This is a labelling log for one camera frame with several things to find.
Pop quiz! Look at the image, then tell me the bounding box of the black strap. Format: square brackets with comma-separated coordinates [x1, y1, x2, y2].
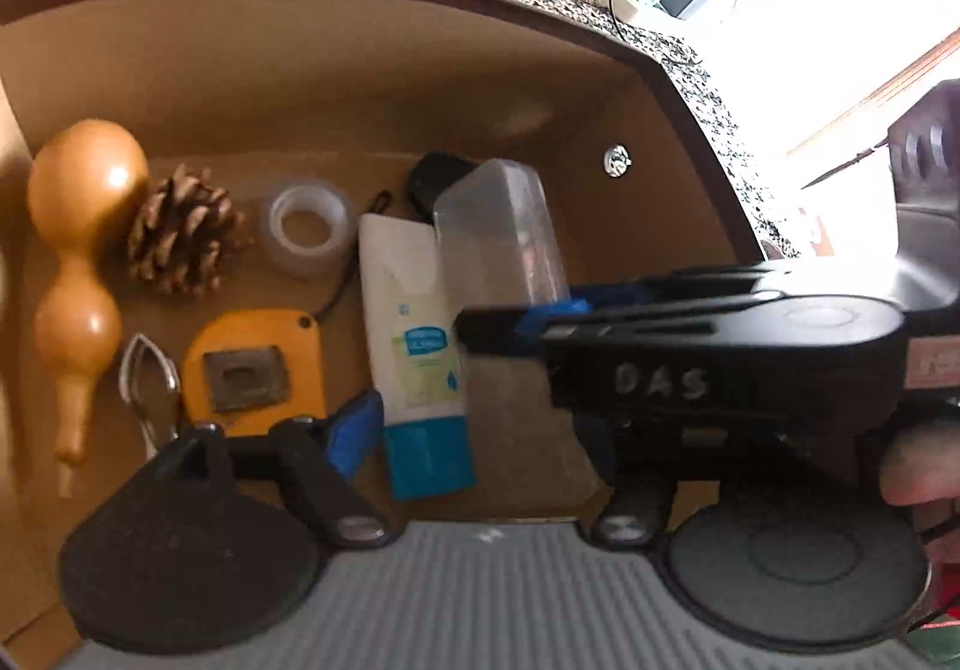
[319, 190, 392, 322]

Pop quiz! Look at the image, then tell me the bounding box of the clear tape roll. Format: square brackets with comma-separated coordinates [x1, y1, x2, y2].
[260, 176, 357, 279]

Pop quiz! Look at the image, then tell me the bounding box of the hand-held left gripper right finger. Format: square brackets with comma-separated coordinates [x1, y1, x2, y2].
[589, 479, 680, 551]

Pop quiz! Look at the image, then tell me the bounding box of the black pouch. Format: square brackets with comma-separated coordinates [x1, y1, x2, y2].
[407, 150, 481, 221]

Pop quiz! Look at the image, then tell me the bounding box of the wooden window frame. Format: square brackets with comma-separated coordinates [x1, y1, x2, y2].
[787, 29, 960, 191]

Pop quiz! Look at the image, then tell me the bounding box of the brown cardboard box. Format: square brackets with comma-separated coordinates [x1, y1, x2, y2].
[0, 0, 807, 652]

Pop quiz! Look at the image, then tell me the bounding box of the white blue lotion tube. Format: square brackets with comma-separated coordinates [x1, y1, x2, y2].
[358, 212, 479, 500]

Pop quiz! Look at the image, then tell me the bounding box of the orange dried gourd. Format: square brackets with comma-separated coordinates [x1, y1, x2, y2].
[26, 119, 151, 497]

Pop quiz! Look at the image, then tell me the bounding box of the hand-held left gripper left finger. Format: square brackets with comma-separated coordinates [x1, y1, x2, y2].
[171, 391, 402, 551]

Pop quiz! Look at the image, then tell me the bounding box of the silver metal clipper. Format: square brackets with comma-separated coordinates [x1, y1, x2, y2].
[118, 334, 183, 461]

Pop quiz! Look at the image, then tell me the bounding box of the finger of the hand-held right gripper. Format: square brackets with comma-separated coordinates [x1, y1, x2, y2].
[568, 267, 790, 313]
[456, 291, 788, 360]

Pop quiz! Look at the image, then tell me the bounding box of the clear plastic case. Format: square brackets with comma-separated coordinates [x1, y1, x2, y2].
[433, 158, 605, 517]

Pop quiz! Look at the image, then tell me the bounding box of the yellow tape measure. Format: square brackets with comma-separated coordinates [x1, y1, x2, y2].
[182, 310, 329, 435]

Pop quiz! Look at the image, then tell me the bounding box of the brown pinecone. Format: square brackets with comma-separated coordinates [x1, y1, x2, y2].
[126, 162, 252, 298]

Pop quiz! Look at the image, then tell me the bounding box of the person's right hand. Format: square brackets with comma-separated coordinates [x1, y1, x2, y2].
[877, 415, 960, 510]

